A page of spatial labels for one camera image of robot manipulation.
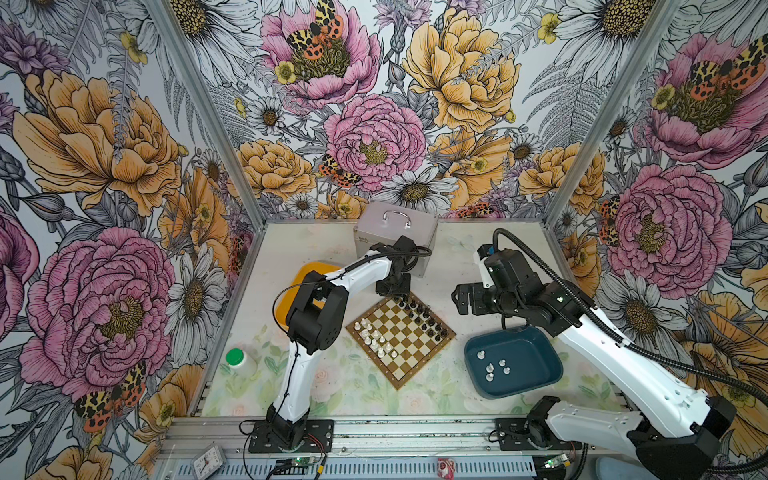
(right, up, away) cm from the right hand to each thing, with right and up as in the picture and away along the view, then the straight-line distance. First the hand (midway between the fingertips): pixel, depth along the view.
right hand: (473, 304), depth 72 cm
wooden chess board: (-17, -12, +18) cm, 28 cm away
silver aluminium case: (-21, +22, +29) cm, 42 cm away
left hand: (-18, -3, +23) cm, 30 cm away
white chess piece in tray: (+6, -17, +14) cm, 22 cm away
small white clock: (-61, -35, -3) cm, 70 cm away
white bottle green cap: (-58, -16, +6) cm, 60 cm away
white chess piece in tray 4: (+7, -22, +11) cm, 25 cm away
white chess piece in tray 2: (+8, -20, +11) cm, 24 cm away
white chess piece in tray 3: (+12, -19, +13) cm, 25 cm away
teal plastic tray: (+14, -18, +13) cm, 26 cm away
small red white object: (-7, -35, -6) cm, 36 cm away
